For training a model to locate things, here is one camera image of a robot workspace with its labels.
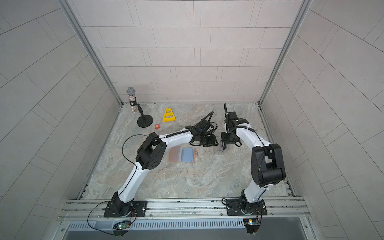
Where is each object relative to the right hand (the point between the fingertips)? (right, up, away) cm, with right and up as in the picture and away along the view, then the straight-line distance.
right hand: (225, 140), depth 91 cm
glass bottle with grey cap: (-55, +29, -6) cm, 63 cm away
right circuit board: (+8, -35, -23) cm, 43 cm away
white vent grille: (-22, -35, -23) cm, 47 cm away
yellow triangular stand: (-39, +16, +18) cm, 45 cm away
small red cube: (-45, +7, +11) cm, 47 cm away
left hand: (-3, -2, +2) cm, 4 cm away
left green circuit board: (-49, -33, -27) cm, 65 cm away
